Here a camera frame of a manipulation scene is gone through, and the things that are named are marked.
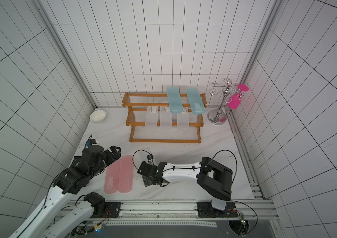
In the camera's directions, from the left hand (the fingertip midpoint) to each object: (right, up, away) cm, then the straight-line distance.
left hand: (113, 155), depth 74 cm
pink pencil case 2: (+4, -13, +9) cm, 16 cm away
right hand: (+17, -16, +8) cm, 25 cm away
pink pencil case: (-4, -15, +7) cm, 17 cm away
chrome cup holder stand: (+65, +21, +37) cm, 78 cm away
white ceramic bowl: (-26, +21, +36) cm, 49 cm away
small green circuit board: (+64, -29, -5) cm, 71 cm away
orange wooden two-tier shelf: (+11, +28, +7) cm, 30 cm away
